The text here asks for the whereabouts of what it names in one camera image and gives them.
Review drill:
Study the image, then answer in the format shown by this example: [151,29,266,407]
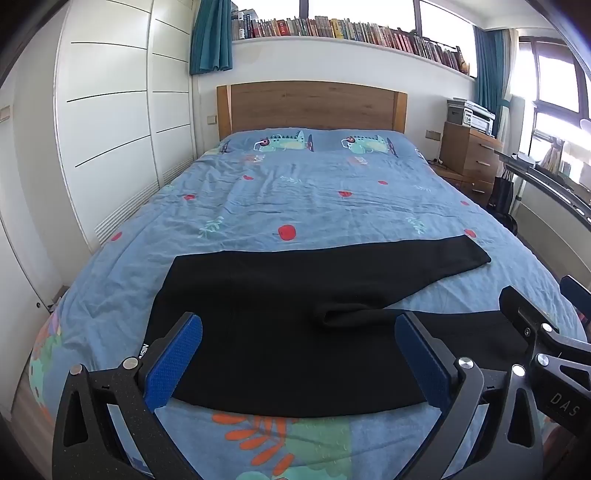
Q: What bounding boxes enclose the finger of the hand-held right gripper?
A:
[499,285,591,358]
[560,275,591,324]

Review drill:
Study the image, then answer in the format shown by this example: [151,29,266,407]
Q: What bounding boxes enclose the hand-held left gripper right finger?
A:
[394,312,546,480]

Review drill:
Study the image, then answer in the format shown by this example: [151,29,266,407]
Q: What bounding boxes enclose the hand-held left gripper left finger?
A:
[52,312,204,480]

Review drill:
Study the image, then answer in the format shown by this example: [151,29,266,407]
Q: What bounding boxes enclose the black pants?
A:
[144,235,532,418]

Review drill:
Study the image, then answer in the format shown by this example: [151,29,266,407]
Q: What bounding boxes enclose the black bag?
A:
[490,175,516,216]

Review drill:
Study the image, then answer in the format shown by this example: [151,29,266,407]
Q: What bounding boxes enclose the desk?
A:
[501,150,591,219]

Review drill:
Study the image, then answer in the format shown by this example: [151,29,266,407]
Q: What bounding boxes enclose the wooden dresser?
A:
[438,121,506,209]

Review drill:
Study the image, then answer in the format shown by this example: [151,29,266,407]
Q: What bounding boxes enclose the white printer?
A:
[447,98,497,136]

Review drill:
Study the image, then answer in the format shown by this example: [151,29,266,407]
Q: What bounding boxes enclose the blue printed bed sheet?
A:
[28,129,583,480]

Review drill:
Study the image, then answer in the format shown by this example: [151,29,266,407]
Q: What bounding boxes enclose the window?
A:
[508,37,591,185]

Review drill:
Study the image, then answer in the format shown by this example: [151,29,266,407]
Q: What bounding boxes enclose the dinosaur print pillow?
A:
[221,129,320,154]
[323,131,416,158]

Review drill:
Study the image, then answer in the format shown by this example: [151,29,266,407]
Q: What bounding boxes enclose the teal curtain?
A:
[189,0,234,75]
[473,25,513,139]

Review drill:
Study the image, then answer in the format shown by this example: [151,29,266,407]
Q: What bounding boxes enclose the white wardrobe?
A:
[53,0,197,254]

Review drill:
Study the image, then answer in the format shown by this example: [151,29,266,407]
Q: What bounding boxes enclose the wooden headboard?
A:
[217,80,409,141]

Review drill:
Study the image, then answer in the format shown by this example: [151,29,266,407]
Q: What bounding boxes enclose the row of books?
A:
[231,11,472,75]

